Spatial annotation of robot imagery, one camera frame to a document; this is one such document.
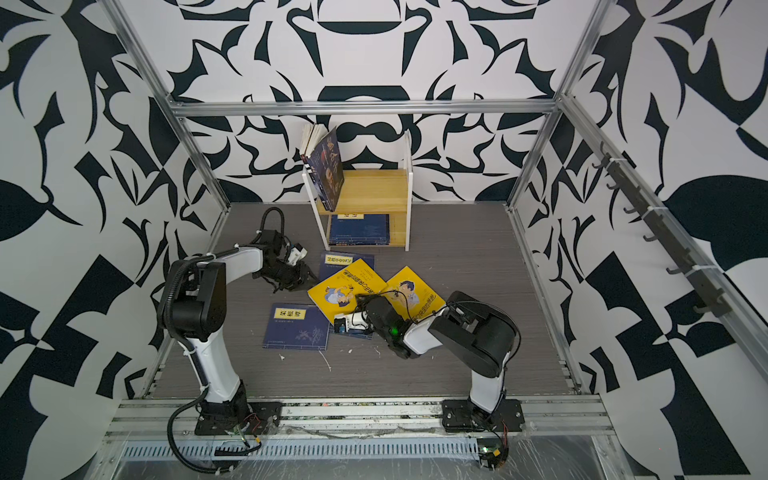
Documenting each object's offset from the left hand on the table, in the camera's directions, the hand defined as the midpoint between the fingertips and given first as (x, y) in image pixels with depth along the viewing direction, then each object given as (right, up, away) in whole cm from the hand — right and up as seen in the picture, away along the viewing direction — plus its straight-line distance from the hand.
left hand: (316, 279), depth 96 cm
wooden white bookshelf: (+18, +22, -5) cm, 29 cm away
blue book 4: (+15, -14, -9) cm, 22 cm away
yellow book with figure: (+7, -4, -3) cm, 9 cm away
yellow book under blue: (+30, -5, -2) cm, 31 cm away
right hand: (+15, -3, -6) cm, 16 cm away
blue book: (+13, +16, +9) cm, 22 cm away
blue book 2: (+4, +5, +6) cm, 9 cm away
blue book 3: (-4, -13, -7) cm, 15 cm away
